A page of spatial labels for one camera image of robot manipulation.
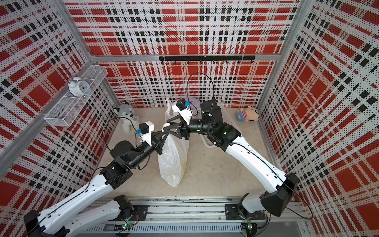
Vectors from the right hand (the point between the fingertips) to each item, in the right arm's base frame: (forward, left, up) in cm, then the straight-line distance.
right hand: (169, 126), depth 58 cm
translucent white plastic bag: (-7, 0, -17) cm, 18 cm away
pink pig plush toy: (+37, -49, -35) cm, 71 cm away
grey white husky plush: (+31, +36, -22) cm, 52 cm away
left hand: (+2, 0, -6) cm, 7 cm away
